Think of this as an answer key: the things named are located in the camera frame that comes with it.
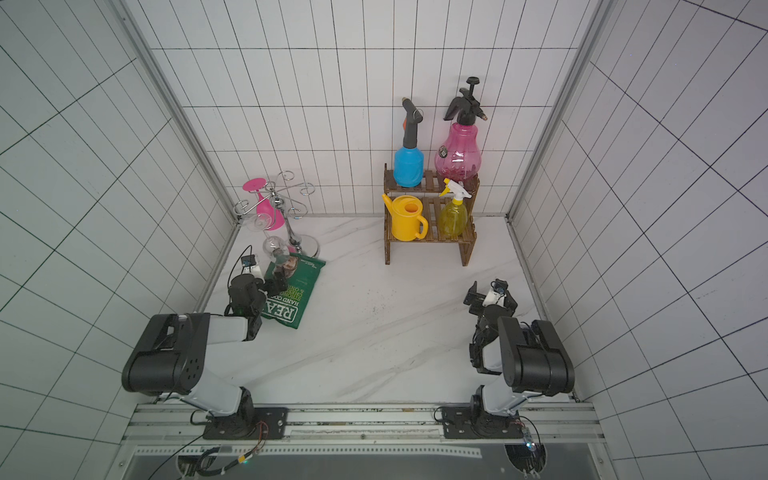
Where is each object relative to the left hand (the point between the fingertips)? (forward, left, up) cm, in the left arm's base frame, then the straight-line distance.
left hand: (269, 273), depth 96 cm
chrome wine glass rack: (+13, -8, 0) cm, 15 cm away
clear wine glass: (+1, -5, +13) cm, 14 cm away
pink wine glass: (+18, +2, +14) cm, 23 cm away
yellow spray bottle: (+11, -59, +17) cm, 62 cm away
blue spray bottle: (+21, -45, +29) cm, 58 cm away
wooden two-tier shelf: (+28, -56, +8) cm, 63 cm away
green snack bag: (+2, -10, -3) cm, 10 cm away
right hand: (-4, -68, +3) cm, 69 cm away
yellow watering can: (+8, -45, +16) cm, 48 cm away
